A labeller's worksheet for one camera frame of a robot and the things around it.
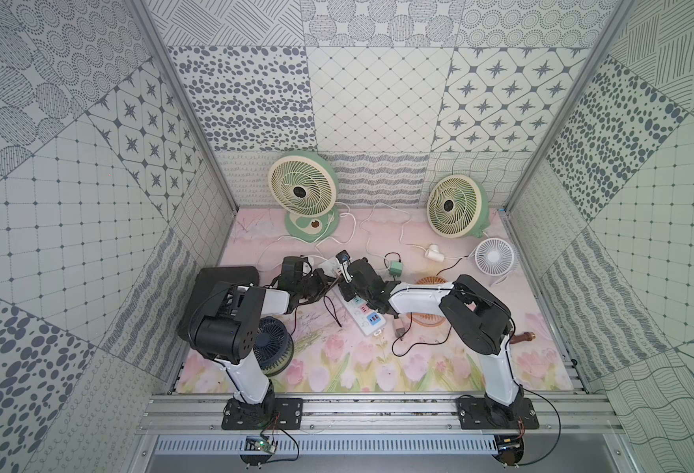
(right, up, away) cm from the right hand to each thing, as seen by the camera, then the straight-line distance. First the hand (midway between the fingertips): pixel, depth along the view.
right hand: (343, 278), depth 96 cm
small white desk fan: (+51, +7, 0) cm, 51 cm away
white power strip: (+9, -11, -8) cm, 16 cm away
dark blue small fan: (-17, -15, -19) cm, 30 cm away
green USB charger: (+18, +3, +6) cm, 19 cm away
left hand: (-2, +1, -1) cm, 3 cm away
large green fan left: (-12, +30, -3) cm, 33 cm away
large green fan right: (+40, +25, +6) cm, 48 cm away
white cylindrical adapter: (+33, +8, +8) cm, 35 cm away
